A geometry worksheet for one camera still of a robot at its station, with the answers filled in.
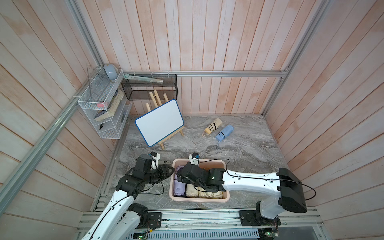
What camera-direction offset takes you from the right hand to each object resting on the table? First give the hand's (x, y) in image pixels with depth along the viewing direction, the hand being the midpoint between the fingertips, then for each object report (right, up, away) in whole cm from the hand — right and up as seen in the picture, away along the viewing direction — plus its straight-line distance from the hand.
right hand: (179, 174), depth 76 cm
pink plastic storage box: (+23, +5, +4) cm, 23 cm away
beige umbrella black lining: (+7, -8, -2) cm, 11 cm away
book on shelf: (-37, +34, +3) cm, 50 cm away
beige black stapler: (-10, +4, +15) cm, 18 cm away
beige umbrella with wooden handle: (+10, -3, -14) cm, 17 cm away
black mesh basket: (-32, +52, +30) cm, 68 cm away
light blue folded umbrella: (+31, +21, +30) cm, 48 cm away
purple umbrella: (0, -6, -2) cm, 6 cm away
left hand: (-4, +1, -1) cm, 4 cm away
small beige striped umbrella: (+26, +28, +35) cm, 51 cm away
